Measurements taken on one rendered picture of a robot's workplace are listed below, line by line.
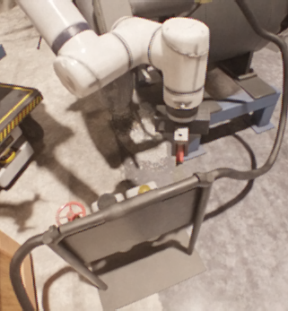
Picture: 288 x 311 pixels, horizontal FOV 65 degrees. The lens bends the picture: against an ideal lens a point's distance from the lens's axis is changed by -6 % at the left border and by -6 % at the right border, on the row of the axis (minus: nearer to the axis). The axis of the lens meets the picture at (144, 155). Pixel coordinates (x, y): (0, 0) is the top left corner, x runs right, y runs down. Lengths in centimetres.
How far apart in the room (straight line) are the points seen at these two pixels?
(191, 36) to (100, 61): 16
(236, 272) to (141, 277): 37
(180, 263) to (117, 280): 26
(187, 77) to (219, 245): 76
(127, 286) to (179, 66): 80
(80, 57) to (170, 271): 82
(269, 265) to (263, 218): 21
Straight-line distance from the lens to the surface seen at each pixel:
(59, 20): 48
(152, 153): 128
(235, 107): 122
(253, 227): 113
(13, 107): 132
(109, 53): 46
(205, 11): 102
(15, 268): 71
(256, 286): 105
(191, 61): 45
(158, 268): 100
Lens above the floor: 98
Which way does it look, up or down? 50 degrees down
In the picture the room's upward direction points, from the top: 7 degrees counter-clockwise
